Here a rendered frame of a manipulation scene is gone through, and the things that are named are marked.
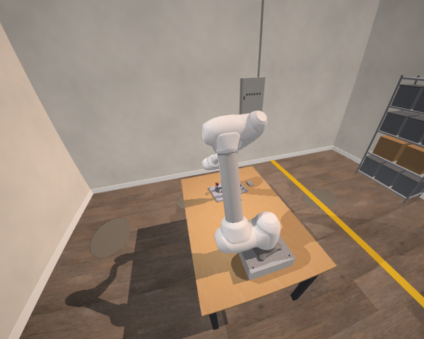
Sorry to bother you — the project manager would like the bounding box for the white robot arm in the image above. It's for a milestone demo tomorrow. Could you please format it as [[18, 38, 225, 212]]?
[[202, 111, 282, 261]]

